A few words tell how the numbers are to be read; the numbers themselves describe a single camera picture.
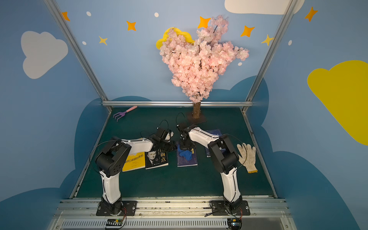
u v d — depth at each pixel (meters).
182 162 0.91
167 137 0.84
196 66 0.70
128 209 0.75
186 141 0.80
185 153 0.90
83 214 0.74
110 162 0.51
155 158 0.91
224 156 0.53
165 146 0.85
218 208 0.73
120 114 1.15
